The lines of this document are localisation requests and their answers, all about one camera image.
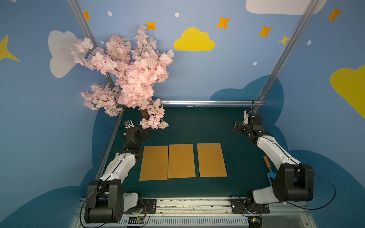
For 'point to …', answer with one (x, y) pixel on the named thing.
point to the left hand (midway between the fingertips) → (138, 129)
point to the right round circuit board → (255, 222)
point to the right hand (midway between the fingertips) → (243, 123)
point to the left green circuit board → (136, 220)
